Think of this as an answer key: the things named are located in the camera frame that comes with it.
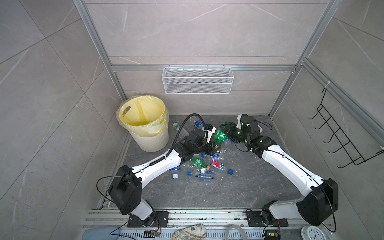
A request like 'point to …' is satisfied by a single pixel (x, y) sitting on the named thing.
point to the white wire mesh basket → (197, 80)
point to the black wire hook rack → (346, 144)
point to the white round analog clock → (311, 232)
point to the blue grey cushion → (101, 234)
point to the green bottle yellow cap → (199, 162)
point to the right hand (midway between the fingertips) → (220, 126)
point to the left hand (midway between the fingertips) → (220, 143)
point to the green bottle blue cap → (219, 137)
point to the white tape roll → (243, 232)
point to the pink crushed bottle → (216, 164)
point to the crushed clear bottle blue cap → (206, 176)
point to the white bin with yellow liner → (146, 118)
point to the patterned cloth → (194, 232)
